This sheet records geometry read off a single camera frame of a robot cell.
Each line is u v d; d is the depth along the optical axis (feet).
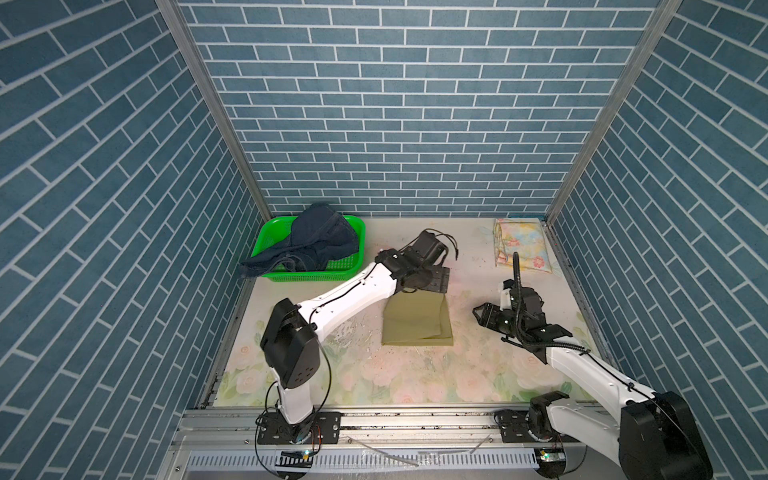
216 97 2.79
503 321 2.46
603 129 3.07
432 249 2.04
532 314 2.18
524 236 3.67
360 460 2.52
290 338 1.46
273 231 3.53
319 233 3.46
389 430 2.47
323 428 2.40
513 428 2.42
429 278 2.42
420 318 2.98
